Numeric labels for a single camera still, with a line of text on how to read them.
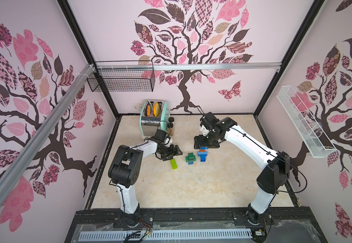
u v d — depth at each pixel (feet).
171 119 3.49
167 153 2.79
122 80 3.99
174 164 3.02
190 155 2.88
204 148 3.29
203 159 3.03
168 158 2.95
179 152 2.94
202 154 3.14
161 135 2.66
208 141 2.27
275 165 1.45
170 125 3.35
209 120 2.13
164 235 2.29
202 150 3.29
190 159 2.90
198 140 2.43
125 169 1.66
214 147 2.41
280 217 2.47
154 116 3.12
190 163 3.03
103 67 2.96
